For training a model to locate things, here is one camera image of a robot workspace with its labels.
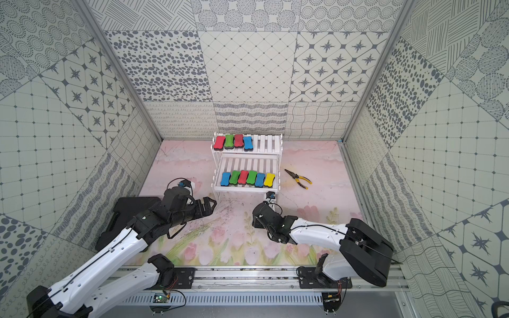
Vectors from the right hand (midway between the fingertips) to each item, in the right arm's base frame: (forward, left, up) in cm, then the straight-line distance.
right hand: (258, 216), depth 85 cm
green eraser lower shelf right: (+15, +3, +10) cm, 18 cm away
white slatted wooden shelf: (+27, -3, +9) cm, 28 cm away
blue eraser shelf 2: (+13, +15, +10) cm, 22 cm away
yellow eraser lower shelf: (+13, -5, +10) cm, 17 cm away
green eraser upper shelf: (+21, +12, +25) cm, 35 cm away
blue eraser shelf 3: (+13, 0, +10) cm, 16 cm away
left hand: (0, +20, +13) cm, 24 cm away
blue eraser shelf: (+20, +4, +25) cm, 32 cm away
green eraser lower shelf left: (+14, +11, +10) cm, 20 cm away
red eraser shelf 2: (+22, +8, +25) cm, 34 cm away
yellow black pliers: (+24, -19, -4) cm, 31 cm away
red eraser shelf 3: (+13, +7, +11) cm, 18 cm away
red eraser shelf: (+20, +16, +25) cm, 36 cm away
